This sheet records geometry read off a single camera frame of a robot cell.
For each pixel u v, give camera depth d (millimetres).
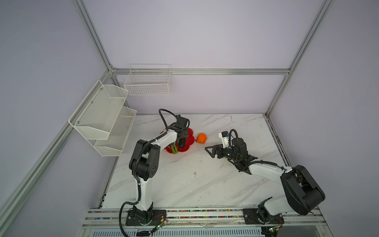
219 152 763
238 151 676
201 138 988
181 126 783
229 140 764
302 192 437
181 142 988
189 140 1010
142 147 512
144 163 521
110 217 748
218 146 763
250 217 732
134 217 686
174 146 936
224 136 778
